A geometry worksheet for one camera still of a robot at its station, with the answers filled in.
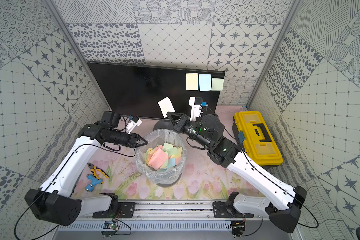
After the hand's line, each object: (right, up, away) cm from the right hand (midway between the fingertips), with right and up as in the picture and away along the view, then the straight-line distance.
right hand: (166, 117), depth 58 cm
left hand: (-14, -11, +15) cm, 23 cm away
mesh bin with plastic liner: (-1, -25, +2) cm, 25 cm away
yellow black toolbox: (+47, -12, +24) cm, 54 cm away
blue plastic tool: (-42, -35, +22) cm, 59 cm away
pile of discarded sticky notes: (-3, -19, +14) cm, 24 cm away
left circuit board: (-29, -53, +12) cm, 62 cm away
